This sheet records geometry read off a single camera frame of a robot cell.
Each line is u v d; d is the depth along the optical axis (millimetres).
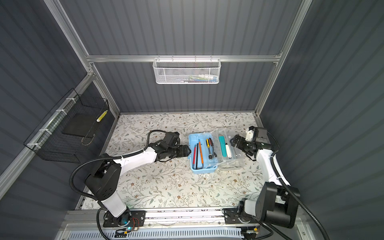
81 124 768
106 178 463
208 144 915
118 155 518
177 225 725
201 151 973
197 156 950
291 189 401
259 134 654
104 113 833
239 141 761
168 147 707
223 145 888
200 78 926
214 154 867
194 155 961
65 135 718
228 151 852
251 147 618
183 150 790
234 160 824
